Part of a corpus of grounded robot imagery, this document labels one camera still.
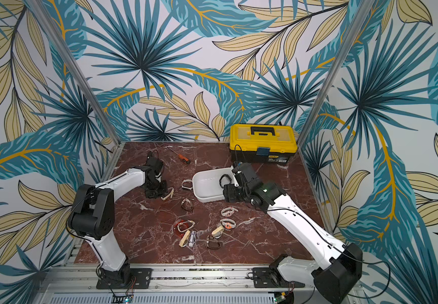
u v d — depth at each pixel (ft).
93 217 1.60
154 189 2.63
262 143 3.22
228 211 2.93
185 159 3.54
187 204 3.04
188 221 2.78
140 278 2.43
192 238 2.66
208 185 3.34
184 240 2.64
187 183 3.31
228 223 2.81
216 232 2.66
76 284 2.43
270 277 2.16
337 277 1.20
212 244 2.68
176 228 2.75
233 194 2.18
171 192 3.10
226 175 3.30
